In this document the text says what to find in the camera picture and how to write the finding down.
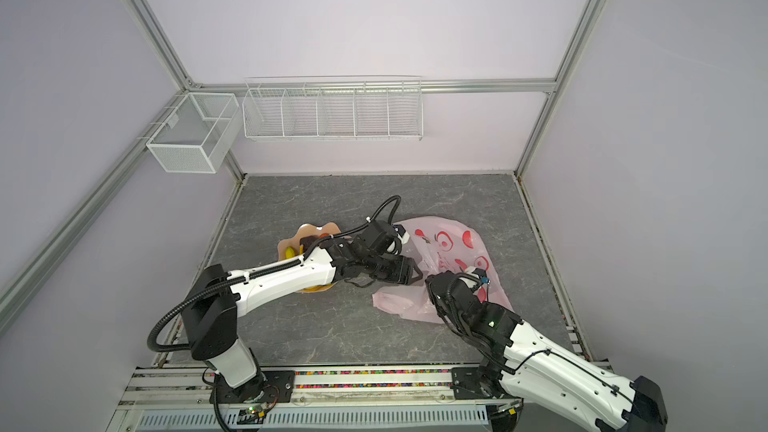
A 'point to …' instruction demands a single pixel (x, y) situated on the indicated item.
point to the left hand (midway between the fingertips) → (414, 281)
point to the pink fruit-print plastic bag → (440, 244)
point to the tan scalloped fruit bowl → (303, 231)
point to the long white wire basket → (382, 108)
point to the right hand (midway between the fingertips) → (424, 275)
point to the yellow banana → (289, 253)
